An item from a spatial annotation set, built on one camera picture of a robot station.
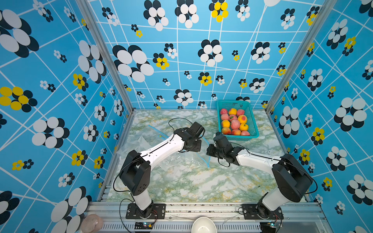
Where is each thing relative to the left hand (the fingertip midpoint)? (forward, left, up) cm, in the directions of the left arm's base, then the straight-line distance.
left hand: (198, 146), depth 85 cm
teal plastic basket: (+15, -34, -5) cm, 37 cm away
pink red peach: (+21, -27, -5) cm, 35 cm away
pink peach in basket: (+29, -21, -6) cm, 36 cm away
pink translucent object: (-37, +52, -10) cm, 65 cm away
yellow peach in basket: (+35, -28, -5) cm, 45 cm away
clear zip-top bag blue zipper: (-5, +9, -10) cm, 14 cm away
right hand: (+1, -6, -5) cm, 8 cm away
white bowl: (-37, -2, -10) cm, 39 cm away
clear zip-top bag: (+14, +34, -11) cm, 38 cm away
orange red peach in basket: (+26, -33, -5) cm, 43 cm away
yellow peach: (+24, -21, -7) cm, 32 cm away
